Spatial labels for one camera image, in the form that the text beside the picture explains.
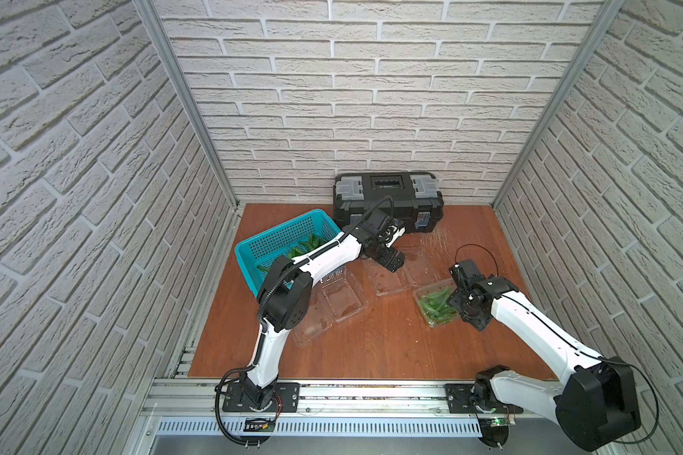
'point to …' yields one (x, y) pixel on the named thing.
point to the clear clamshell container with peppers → (332, 299)
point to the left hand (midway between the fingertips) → (397, 254)
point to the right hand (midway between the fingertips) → (463, 309)
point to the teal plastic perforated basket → (281, 241)
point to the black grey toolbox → (413, 198)
